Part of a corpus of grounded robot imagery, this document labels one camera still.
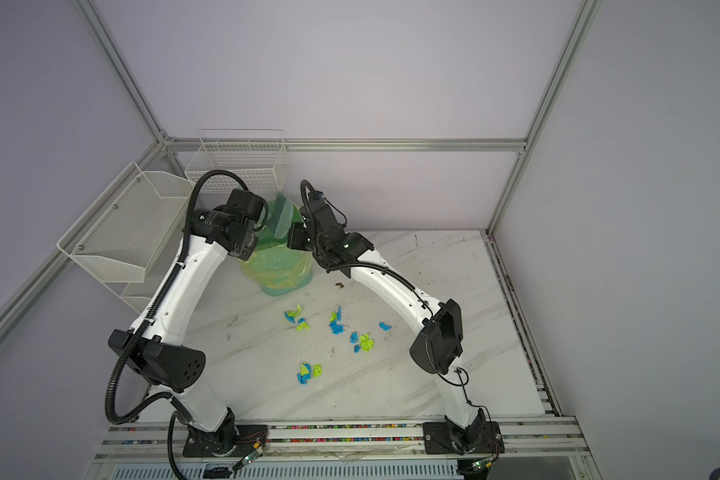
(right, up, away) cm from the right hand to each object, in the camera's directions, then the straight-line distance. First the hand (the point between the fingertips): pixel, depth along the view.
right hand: (285, 230), depth 76 cm
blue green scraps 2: (+21, -33, +14) cm, 42 cm away
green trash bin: (-6, -2, +7) cm, 9 cm away
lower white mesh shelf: (-38, -16, 0) cm, 41 cm away
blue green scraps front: (+4, -40, +8) cm, 41 cm away
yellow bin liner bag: (-4, -9, +6) cm, 12 cm away
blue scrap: (+27, -29, +17) cm, 43 cm away
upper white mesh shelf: (-42, +2, +3) cm, 42 cm away
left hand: (-15, -3, -2) cm, 16 cm away
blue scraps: (+12, -30, +17) cm, 36 cm away
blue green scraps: (-3, -26, +19) cm, 32 cm away
